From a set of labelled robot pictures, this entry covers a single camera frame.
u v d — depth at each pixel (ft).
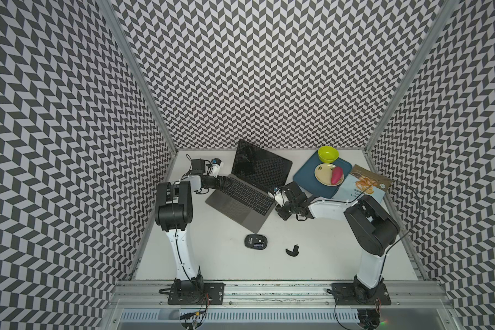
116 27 2.44
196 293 2.15
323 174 3.49
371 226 1.63
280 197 2.79
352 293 2.18
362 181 3.39
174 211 1.83
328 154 3.78
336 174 3.32
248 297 2.42
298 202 2.45
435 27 2.34
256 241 2.73
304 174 3.49
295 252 2.72
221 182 3.07
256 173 3.61
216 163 3.16
